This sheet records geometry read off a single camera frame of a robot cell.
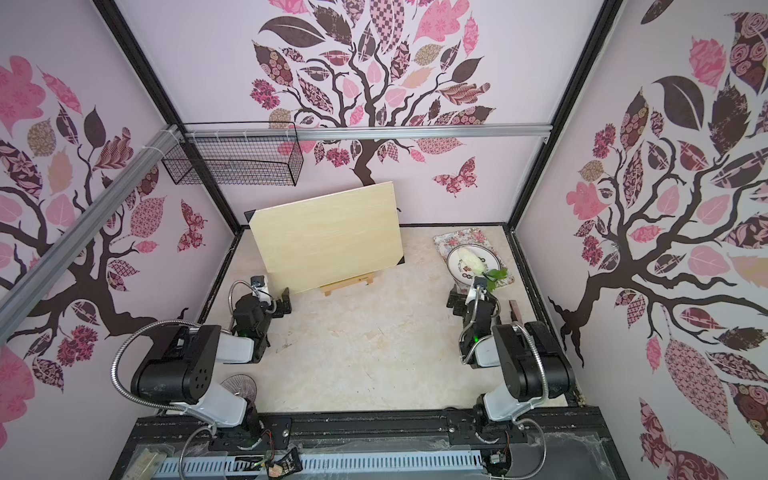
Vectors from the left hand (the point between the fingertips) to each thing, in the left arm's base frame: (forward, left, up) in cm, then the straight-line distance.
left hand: (275, 294), depth 94 cm
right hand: (0, -64, +4) cm, 64 cm away
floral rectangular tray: (+30, -70, -5) cm, 77 cm away
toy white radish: (+12, -68, -1) cm, 69 cm away
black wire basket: (+35, +11, +29) cm, 47 cm away
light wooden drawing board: (+9, -18, +17) cm, 26 cm away
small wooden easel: (+3, -16, -2) cm, 16 cm away
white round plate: (+12, -63, -5) cm, 64 cm away
